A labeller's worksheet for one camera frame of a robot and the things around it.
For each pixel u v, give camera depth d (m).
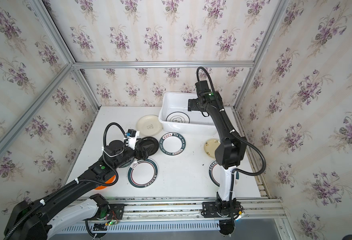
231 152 0.51
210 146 0.98
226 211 0.68
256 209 0.76
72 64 0.92
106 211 0.68
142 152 0.69
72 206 0.55
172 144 0.99
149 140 0.97
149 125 1.08
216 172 0.87
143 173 0.86
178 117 1.11
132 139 0.65
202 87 0.67
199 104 0.67
